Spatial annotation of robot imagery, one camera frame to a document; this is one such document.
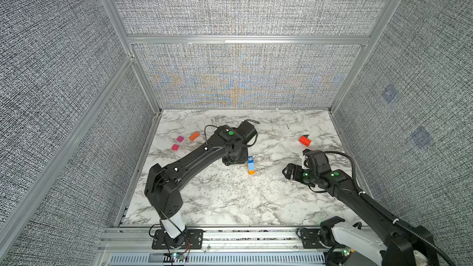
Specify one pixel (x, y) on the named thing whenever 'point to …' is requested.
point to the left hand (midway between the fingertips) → (241, 161)
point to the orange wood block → (251, 172)
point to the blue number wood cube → (250, 160)
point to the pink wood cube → (175, 147)
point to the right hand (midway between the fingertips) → (290, 172)
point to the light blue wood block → (251, 166)
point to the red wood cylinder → (304, 140)
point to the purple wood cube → (180, 138)
